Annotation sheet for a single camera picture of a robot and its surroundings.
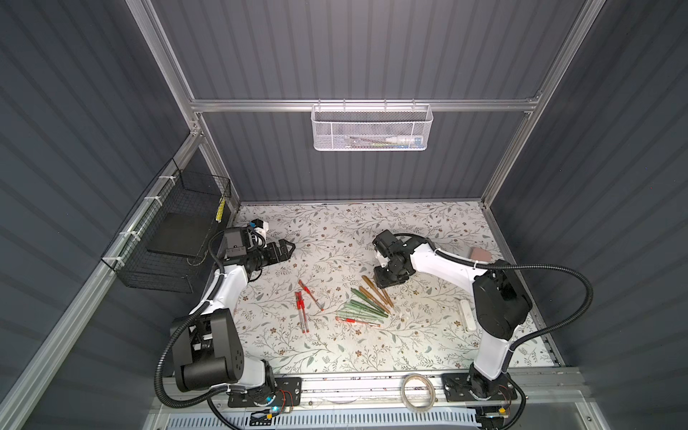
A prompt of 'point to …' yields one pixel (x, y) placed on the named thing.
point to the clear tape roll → (417, 409)
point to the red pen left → (297, 299)
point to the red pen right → (303, 306)
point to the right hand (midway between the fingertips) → (384, 282)
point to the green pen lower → (358, 316)
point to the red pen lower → (358, 322)
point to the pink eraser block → (478, 253)
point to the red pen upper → (306, 289)
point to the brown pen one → (380, 295)
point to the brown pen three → (368, 295)
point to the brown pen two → (388, 296)
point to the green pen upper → (370, 302)
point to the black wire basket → (163, 244)
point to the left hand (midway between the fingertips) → (285, 249)
